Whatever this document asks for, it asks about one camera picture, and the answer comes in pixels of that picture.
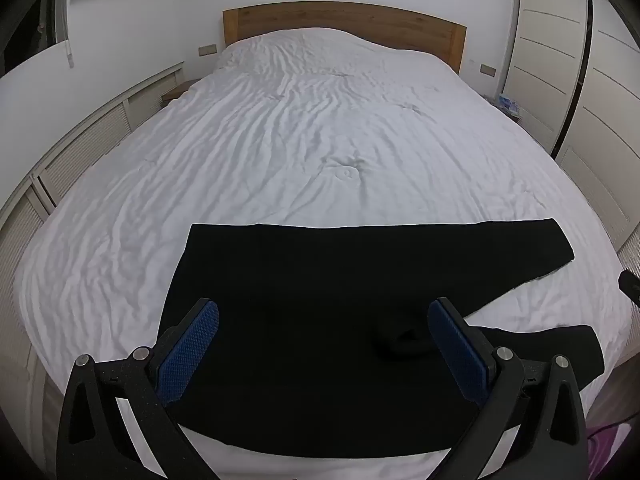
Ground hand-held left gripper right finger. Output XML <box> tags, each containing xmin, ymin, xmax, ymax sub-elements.
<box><xmin>427</xmin><ymin>297</ymin><xmax>589</xmax><ymax>480</ymax></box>

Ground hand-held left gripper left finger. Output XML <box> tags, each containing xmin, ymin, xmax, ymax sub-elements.
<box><xmin>56</xmin><ymin>298</ymin><xmax>221</xmax><ymax>480</ymax></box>

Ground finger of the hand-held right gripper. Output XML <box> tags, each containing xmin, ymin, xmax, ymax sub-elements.
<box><xmin>618</xmin><ymin>270</ymin><xmax>640</xmax><ymax>306</ymax></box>

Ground black pants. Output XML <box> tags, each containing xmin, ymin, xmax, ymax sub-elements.
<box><xmin>159</xmin><ymin>218</ymin><xmax>604</xmax><ymax>460</ymax></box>

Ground purple bag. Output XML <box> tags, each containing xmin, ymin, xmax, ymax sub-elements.
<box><xmin>587</xmin><ymin>422</ymin><xmax>633</xmax><ymax>480</ymax></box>

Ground white bed duvet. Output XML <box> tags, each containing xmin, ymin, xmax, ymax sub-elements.
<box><xmin>15</xmin><ymin>27</ymin><xmax>632</xmax><ymax>480</ymax></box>

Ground wooden nightstand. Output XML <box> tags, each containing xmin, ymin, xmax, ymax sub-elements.
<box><xmin>161</xmin><ymin>79</ymin><xmax>196</xmax><ymax>103</ymax></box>

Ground wooden headboard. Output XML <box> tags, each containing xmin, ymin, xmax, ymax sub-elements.
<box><xmin>222</xmin><ymin>1</ymin><xmax>467</xmax><ymax>75</ymax></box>

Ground white window frame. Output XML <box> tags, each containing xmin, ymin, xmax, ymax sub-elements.
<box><xmin>54</xmin><ymin>0</ymin><xmax>77</xmax><ymax>69</ymax></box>

